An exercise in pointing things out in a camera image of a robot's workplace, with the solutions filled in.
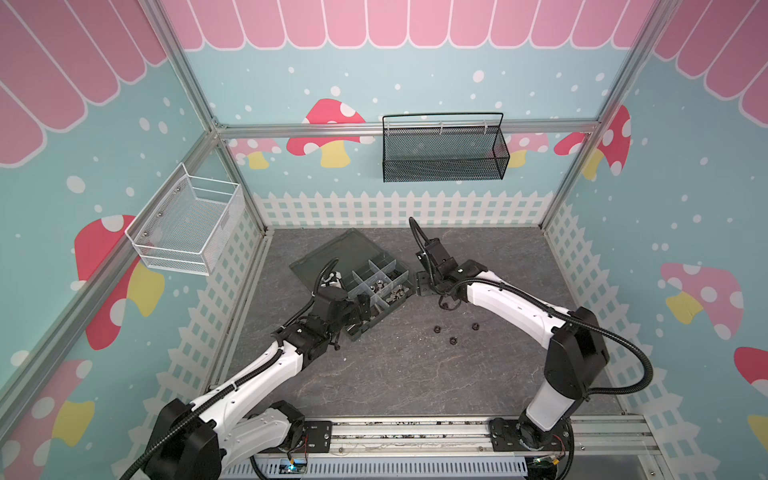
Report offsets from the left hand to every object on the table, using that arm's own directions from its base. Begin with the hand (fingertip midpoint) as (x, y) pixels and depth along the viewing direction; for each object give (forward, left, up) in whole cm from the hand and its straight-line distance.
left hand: (356, 305), depth 83 cm
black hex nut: (0, -24, -13) cm, 28 cm away
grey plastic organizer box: (+22, 0, -11) cm, 24 cm away
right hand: (+8, -20, +2) cm, 22 cm away
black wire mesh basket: (+45, -24, +22) cm, 56 cm away
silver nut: (+15, -5, -12) cm, 20 cm away
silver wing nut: (+11, -11, -12) cm, 20 cm away
